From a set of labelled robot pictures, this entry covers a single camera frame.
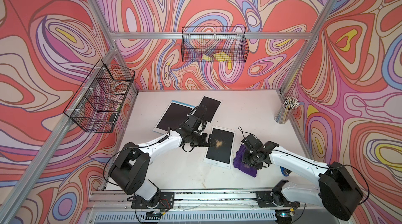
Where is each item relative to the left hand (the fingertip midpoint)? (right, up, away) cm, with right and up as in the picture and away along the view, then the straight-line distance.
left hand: (211, 144), depth 83 cm
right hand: (+19, -13, 0) cm, 23 cm away
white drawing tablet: (+5, -7, +6) cm, 10 cm away
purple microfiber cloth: (+14, -10, -3) cm, 17 cm away
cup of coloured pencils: (+45, +17, +10) cm, 49 cm away
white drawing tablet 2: (-2, +18, +28) cm, 33 cm away
